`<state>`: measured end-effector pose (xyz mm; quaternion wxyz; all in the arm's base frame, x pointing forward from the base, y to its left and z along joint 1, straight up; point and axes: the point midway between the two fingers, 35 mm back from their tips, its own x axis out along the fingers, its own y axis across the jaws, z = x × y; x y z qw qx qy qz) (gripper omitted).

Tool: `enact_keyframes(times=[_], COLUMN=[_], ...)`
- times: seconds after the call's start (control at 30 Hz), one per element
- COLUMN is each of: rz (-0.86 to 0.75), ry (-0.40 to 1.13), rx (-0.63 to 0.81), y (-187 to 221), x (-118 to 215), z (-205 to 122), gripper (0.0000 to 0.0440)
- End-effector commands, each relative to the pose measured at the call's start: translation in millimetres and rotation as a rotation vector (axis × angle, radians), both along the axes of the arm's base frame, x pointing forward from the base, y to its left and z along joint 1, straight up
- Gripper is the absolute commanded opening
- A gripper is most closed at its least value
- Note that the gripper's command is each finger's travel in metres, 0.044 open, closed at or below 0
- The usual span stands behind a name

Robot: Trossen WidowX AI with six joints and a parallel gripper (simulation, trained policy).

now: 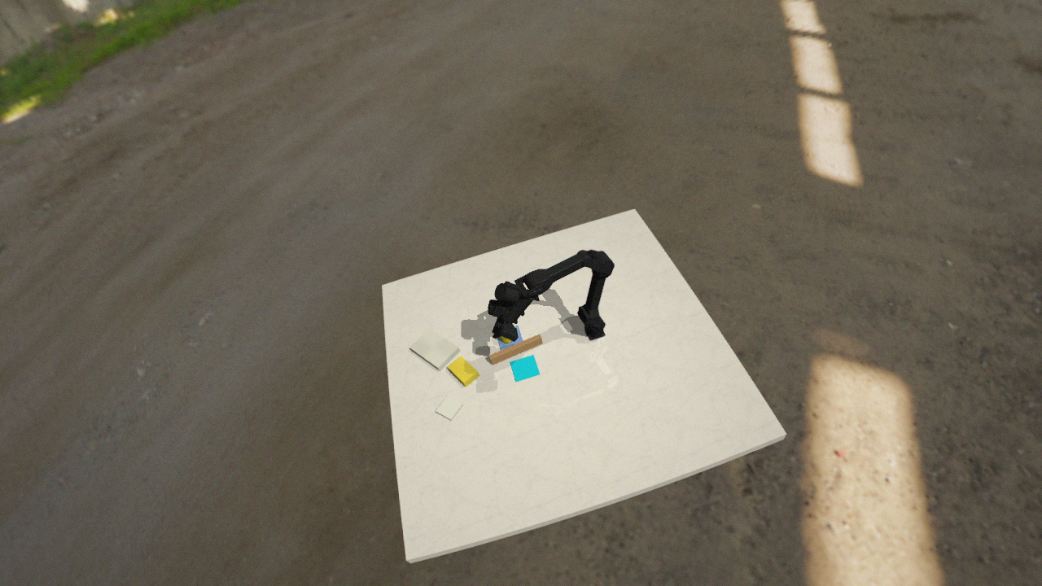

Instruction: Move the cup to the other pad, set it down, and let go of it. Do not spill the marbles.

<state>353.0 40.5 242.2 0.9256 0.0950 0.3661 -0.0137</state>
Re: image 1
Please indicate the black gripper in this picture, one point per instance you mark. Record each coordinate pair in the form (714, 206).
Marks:
(505, 328)

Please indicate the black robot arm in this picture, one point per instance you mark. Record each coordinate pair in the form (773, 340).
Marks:
(540, 280)

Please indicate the brown wooden plank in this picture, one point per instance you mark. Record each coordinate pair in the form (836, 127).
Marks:
(515, 349)

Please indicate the yellow rectangular block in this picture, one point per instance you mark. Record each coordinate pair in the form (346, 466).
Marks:
(463, 371)

